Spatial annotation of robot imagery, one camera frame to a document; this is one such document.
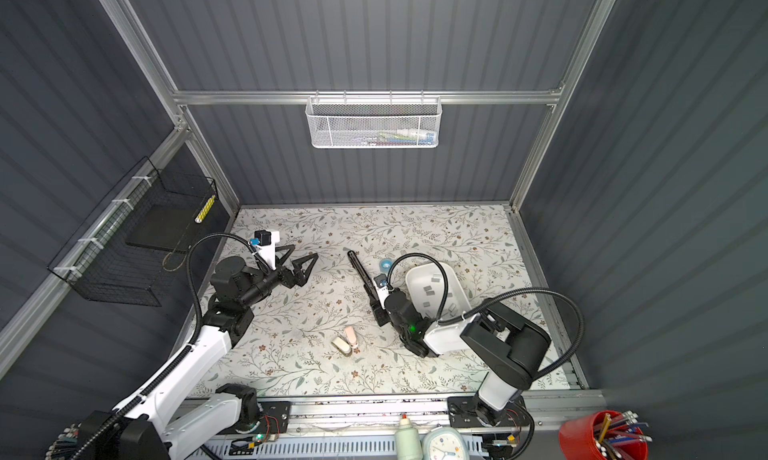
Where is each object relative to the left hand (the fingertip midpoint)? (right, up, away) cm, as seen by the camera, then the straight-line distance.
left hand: (304, 250), depth 76 cm
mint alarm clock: (+35, -44, -8) cm, 57 cm away
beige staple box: (+9, -27, +7) cm, 30 cm away
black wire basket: (-42, +1, -5) cm, 43 cm away
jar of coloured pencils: (-41, -37, -19) cm, 58 cm away
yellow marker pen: (-29, +11, +5) cm, 31 cm away
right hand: (+19, -14, +12) cm, 27 cm away
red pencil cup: (+66, -37, -16) cm, 78 cm away
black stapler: (+18, -14, +3) cm, 23 cm away
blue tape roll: (+20, -7, +26) cm, 34 cm away
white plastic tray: (+34, -13, +21) cm, 42 cm away
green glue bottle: (+26, -41, -12) cm, 50 cm away
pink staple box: (+11, -25, +8) cm, 29 cm away
